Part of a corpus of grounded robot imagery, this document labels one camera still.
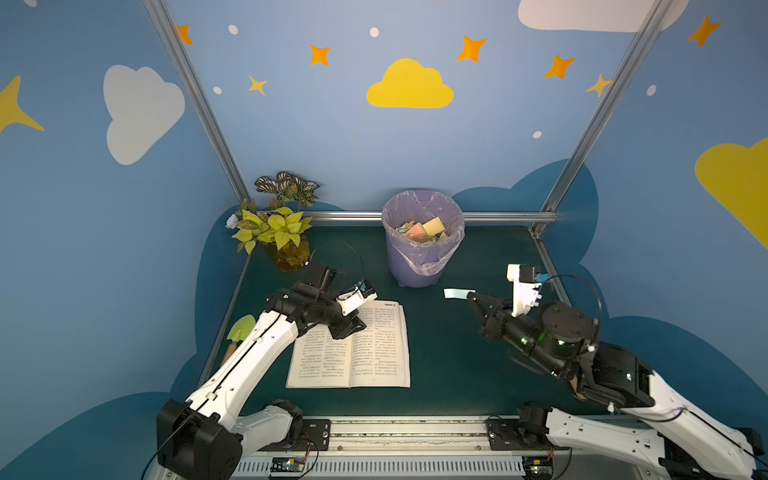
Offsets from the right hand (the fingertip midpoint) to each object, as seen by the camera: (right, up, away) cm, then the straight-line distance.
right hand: (472, 293), depth 59 cm
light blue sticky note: (-3, 0, +3) cm, 4 cm away
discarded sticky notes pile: (-2, +16, +42) cm, 45 cm away
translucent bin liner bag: (-5, +7, +25) cm, 26 cm away
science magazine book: (-21, -21, +25) cm, 39 cm away
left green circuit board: (-42, -44, +13) cm, 62 cm away
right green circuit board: (+20, -44, +13) cm, 50 cm away
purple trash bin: (-11, +2, +26) cm, 28 cm away
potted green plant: (-49, +16, +29) cm, 59 cm away
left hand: (-25, -8, +19) cm, 32 cm away
